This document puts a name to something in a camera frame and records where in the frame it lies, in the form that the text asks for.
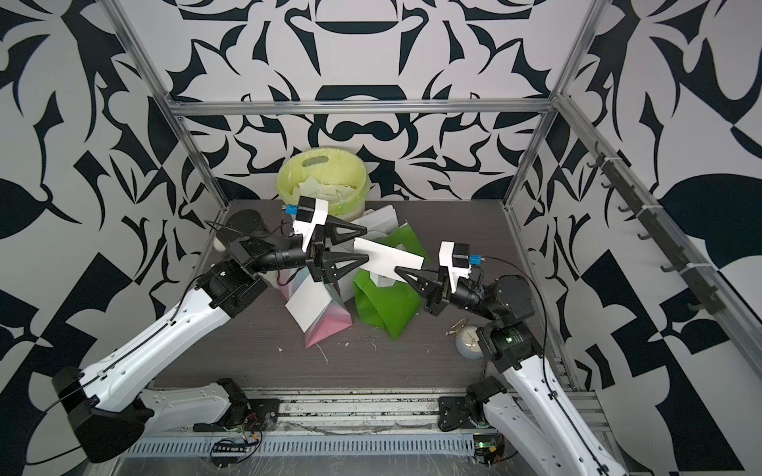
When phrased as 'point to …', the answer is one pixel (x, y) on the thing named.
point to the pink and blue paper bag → (332, 320)
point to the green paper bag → (391, 306)
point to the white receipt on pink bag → (308, 302)
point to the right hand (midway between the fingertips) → (399, 269)
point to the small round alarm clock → (468, 343)
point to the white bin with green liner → (330, 175)
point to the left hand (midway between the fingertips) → (363, 235)
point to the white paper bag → (378, 222)
